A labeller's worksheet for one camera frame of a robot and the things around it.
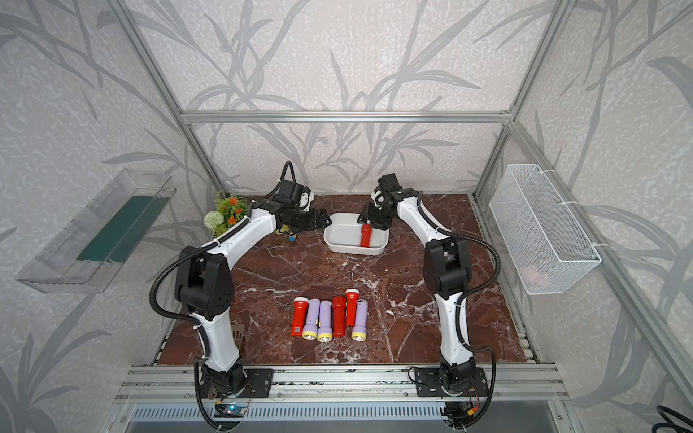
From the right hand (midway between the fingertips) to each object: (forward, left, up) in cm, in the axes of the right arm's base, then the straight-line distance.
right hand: (363, 220), depth 96 cm
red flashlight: (-31, +20, -9) cm, 38 cm away
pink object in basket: (-27, -46, +8) cm, 54 cm away
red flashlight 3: (-25, +4, -10) cm, 27 cm away
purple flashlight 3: (-37, +1, -8) cm, 37 cm away
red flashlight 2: (-31, +8, -10) cm, 34 cm away
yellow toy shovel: (0, +28, -11) cm, 30 cm away
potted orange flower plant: (+1, +47, +4) cm, 48 cm away
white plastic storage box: (+1, +8, -12) cm, 14 cm away
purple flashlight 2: (-36, +12, -9) cm, 39 cm away
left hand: (-3, +14, +3) cm, 15 cm away
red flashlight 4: (+2, -1, -9) cm, 9 cm away
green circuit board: (-55, +36, -12) cm, 67 cm away
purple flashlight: (-35, +16, -8) cm, 40 cm away
